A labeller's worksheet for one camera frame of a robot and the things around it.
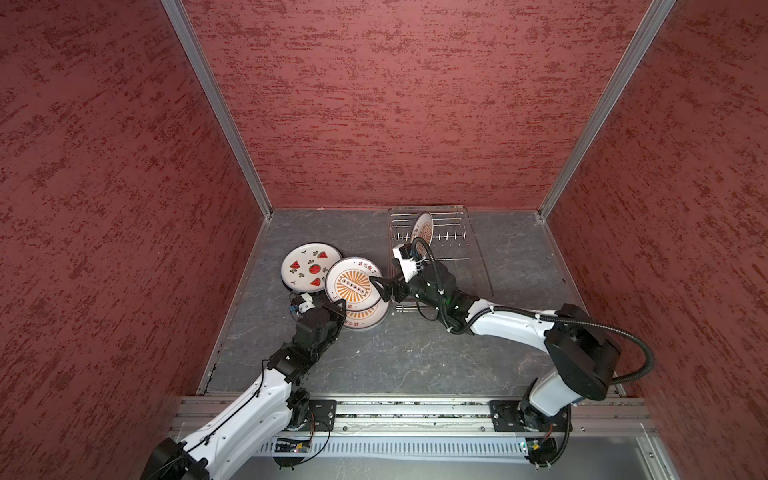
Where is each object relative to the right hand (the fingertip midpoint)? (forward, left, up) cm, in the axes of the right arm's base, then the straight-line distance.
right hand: (380, 275), depth 80 cm
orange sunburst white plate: (+4, +9, -7) cm, 12 cm away
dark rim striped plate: (+5, +27, -16) cm, 32 cm away
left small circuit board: (-36, +23, -21) cm, 48 cm away
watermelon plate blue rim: (+14, +27, -16) cm, 34 cm away
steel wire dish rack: (+20, -25, -11) cm, 34 cm away
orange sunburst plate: (-5, +5, -17) cm, 18 cm away
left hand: (-4, +9, -8) cm, 13 cm away
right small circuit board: (-39, -39, -20) cm, 58 cm away
